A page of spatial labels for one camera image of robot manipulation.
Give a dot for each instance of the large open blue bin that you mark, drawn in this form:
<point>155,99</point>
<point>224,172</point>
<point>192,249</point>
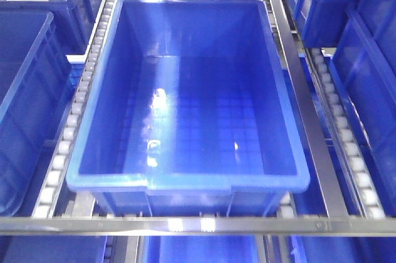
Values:
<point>201,105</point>

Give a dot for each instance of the steel rack with roller tracks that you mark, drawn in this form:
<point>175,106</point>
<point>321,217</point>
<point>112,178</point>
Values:
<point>92,226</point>

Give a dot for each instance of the row of blue bins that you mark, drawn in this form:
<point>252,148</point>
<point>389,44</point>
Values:
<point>24,89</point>

